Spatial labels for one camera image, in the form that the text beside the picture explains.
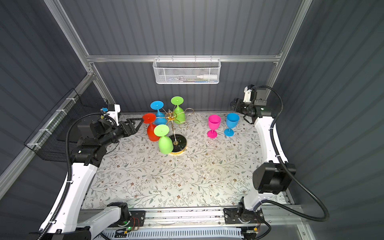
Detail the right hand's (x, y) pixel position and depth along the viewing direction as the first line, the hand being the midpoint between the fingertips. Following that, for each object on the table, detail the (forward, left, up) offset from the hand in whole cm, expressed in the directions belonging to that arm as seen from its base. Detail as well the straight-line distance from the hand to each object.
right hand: (238, 105), depth 80 cm
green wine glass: (-18, +39, -11) cm, 44 cm away
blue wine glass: (+3, 0, -16) cm, 16 cm away
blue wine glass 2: (-1, +44, -9) cm, 45 cm away
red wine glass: (-8, +47, -1) cm, 48 cm away
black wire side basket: (-26, +87, +3) cm, 91 cm away
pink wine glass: (+6, +11, -21) cm, 24 cm away
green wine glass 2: (-4, +32, -3) cm, 33 cm away
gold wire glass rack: (-3, +35, -29) cm, 46 cm away
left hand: (-16, +48, +6) cm, 51 cm away
